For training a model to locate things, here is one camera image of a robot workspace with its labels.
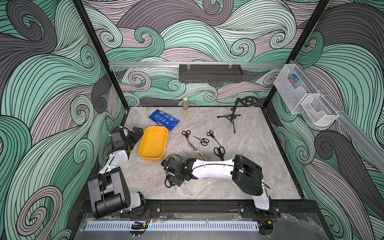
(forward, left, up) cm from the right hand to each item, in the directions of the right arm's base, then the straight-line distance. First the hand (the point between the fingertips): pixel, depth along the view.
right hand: (177, 174), depth 84 cm
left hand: (+21, +24, +13) cm, 34 cm away
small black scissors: (+23, -18, -2) cm, 29 cm away
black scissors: (-2, +5, 0) cm, 5 cm away
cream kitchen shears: (+12, -13, -1) cm, 18 cm away
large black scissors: (+14, -27, -2) cm, 31 cm away
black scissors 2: (+29, -5, -1) cm, 29 cm away
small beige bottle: (+53, -5, +6) cm, 53 cm away
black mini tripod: (+37, -44, +23) cm, 62 cm away
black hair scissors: (+29, -23, -1) cm, 37 cm away
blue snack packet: (+39, +11, +3) cm, 41 cm away
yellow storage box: (+21, +17, -1) cm, 27 cm away
